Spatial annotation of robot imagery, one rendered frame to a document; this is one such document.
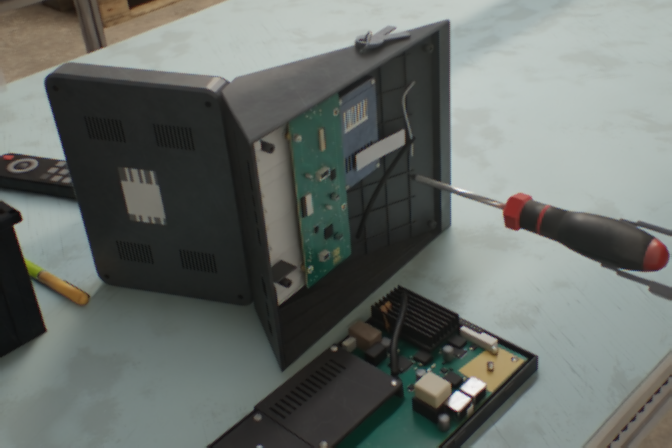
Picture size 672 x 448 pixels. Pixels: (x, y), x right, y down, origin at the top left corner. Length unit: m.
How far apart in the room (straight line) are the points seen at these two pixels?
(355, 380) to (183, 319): 0.19
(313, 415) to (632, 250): 0.26
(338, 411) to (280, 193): 0.16
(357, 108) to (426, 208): 0.16
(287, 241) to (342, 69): 0.14
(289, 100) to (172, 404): 0.25
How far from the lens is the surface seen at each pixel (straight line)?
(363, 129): 0.75
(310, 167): 0.70
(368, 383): 0.69
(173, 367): 0.77
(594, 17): 1.35
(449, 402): 0.67
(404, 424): 0.68
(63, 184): 1.00
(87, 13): 2.81
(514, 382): 0.71
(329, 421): 0.67
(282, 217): 0.70
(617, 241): 0.54
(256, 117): 0.65
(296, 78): 0.70
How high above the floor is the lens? 1.50
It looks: 33 degrees down
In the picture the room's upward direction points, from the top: 4 degrees counter-clockwise
